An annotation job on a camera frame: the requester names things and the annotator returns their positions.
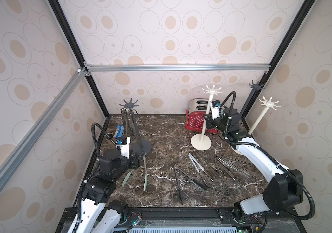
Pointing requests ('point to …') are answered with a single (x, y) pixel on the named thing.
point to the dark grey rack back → (257, 86)
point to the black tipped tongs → (176, 168)
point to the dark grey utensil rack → (140, 145)
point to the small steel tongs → (191, 156)
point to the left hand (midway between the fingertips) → (143, 150)
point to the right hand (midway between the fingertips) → (212, 112)
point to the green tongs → (145, 173)
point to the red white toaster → (194, 118)
